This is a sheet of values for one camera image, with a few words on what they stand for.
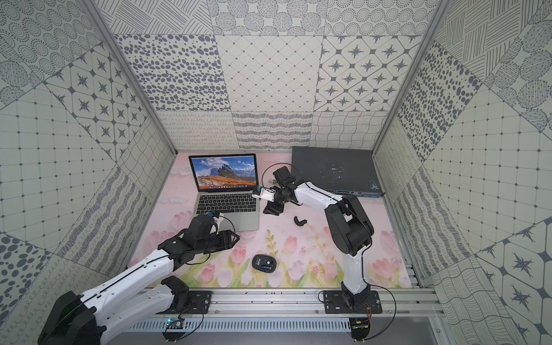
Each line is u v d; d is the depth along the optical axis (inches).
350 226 19.9
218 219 30.7
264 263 31.5
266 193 32.2
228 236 29.6
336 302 28.9
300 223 37.3
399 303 29.7
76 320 15.5
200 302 28.9
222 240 28.7
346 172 42.2
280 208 32.8
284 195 27.7
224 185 39.9
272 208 32.2
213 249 28.8
